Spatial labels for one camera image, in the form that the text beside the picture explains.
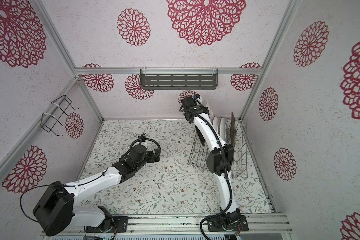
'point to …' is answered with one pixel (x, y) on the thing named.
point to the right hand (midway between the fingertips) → (207, 111)
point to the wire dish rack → (198, 155)
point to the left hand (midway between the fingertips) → (154, 152)
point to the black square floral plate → (200, 136)
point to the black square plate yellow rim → (233, 130)
